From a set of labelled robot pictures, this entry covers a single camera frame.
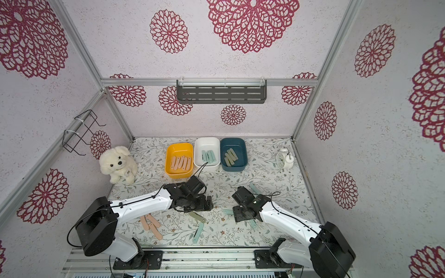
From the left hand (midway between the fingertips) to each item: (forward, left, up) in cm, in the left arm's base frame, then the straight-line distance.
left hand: (205, 208), depth 83 cm
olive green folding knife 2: (+31, -11, -5) cm, 33 cm away
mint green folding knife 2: (+36, -2, -5) cm, 36 cm away
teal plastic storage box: (+46, -19, -7) cm, 50 cm away
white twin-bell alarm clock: (+27, -43, +4) cm, 51 cm away
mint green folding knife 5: (-5, -23, -5) cm, 24 cm away
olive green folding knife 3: (+31, -14, -5) cm, 34 cm away
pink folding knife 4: (-4, +26, -5) cm, 27 cm away
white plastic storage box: (+46, +3, -5) cm, 46 cm away
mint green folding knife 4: (0, -11, -6) cm, 13 cm away
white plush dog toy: (+18, +44, +11) cm, 49 cm away
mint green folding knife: (+36, 0, -5) cm, 36 cm away
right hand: (-1, -17, -2) cm, 17 cm away
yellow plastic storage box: (+39, +20, -4) cm, 44 cm away
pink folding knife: (+31, +23, -5) cm, 39 cm away
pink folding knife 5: (-9, +24, -5) cm, 26 cm away
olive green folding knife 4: (+37, -13, -5) cm, 39 cm away
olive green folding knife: (+37, -16, -5) cm, 40 cm away
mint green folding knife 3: (+35, +4, -6) cm, 36 cm away
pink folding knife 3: (+31, +17, -5) cm, 35 cm away
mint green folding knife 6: (+14, -26, -7) cm, 30 cm away
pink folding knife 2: (+30, +20, -6) cm, 37 cm away
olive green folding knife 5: (-2, +5, -6) cm, 8 cm away
